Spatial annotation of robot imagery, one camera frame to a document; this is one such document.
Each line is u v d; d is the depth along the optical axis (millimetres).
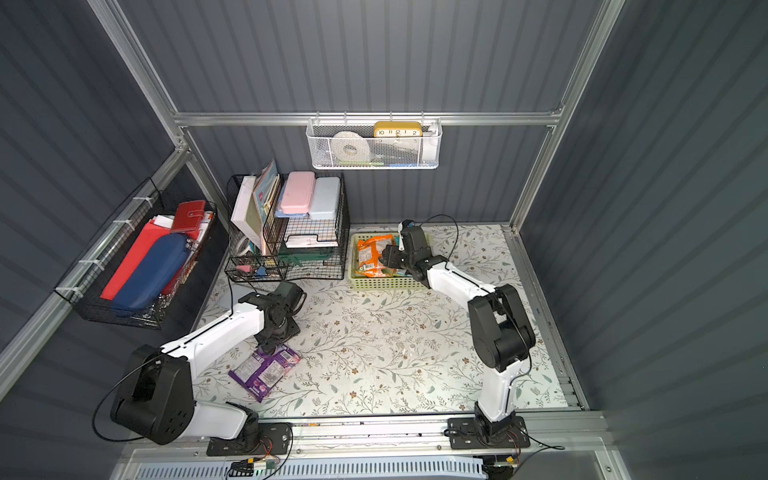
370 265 991
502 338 504
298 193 962
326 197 967
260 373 824
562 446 641
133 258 726
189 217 788
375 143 882
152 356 444
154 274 678
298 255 980
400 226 870
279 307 652
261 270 1041
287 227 963
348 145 829
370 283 985
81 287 606
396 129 870
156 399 422
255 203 888
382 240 1079
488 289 532
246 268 1051
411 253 738
